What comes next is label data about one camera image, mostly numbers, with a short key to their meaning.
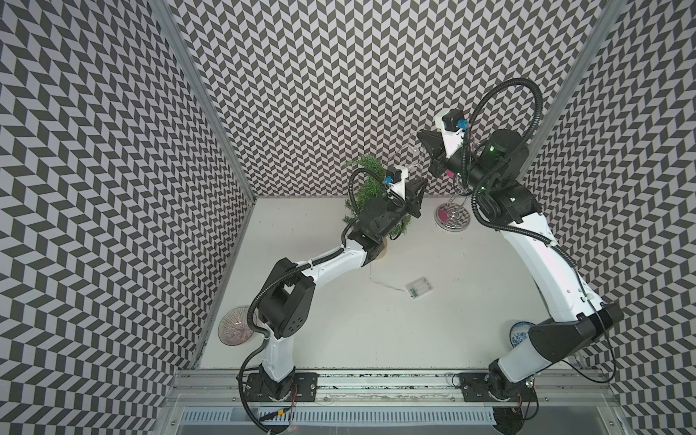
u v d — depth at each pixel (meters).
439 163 0.56
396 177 0.63
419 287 0.91
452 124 0.47
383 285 0.96
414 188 0.67
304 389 0.73
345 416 0.69
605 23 0.69
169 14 0.72
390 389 0.74
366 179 0.63
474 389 0.73
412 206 0.66
